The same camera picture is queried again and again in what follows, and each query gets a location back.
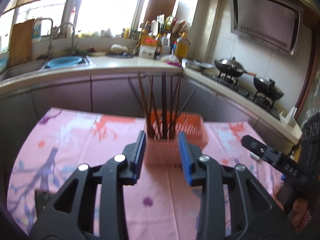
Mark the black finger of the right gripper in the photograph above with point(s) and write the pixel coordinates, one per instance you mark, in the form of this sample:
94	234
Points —
281	162

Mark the small white device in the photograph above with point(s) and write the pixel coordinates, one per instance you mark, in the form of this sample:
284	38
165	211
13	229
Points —
254	156

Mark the pink floral tablecloth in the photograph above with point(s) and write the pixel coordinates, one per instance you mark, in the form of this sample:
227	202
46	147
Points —
160	206

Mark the wok with steel lid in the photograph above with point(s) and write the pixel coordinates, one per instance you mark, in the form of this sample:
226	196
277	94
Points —
231	67

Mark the yellow white carton box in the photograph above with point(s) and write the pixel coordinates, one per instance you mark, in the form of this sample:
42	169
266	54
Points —
148	45

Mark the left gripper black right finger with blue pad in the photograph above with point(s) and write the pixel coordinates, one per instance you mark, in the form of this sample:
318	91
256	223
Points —
234	205

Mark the yellow cooking oil bottle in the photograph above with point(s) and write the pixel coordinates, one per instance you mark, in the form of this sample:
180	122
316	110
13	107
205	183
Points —
182	46

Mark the gas stove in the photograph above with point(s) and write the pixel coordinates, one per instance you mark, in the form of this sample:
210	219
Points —
267	104

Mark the blue plastic basin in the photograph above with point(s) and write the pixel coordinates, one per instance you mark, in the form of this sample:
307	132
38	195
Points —
64	61

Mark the black wok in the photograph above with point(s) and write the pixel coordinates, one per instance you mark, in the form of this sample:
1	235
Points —
268	88

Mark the dark brown chopstick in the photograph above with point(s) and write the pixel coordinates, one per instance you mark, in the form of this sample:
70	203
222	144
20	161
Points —
176	107
136	93
171	100
153	106
164	108
145	109

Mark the pink perforated utensil basket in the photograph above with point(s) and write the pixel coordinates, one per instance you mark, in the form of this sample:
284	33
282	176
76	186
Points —
161	151

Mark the steel bowl on counter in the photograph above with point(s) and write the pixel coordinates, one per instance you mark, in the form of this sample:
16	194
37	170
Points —
198	66

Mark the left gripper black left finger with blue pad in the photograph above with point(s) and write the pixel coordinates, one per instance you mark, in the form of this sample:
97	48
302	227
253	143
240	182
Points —
90	204

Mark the steel range hood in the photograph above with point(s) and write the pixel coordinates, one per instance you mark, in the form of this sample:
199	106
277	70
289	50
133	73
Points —
273	23

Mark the wooden cutting board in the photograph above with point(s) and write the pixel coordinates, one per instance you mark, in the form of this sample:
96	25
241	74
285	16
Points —
20	48

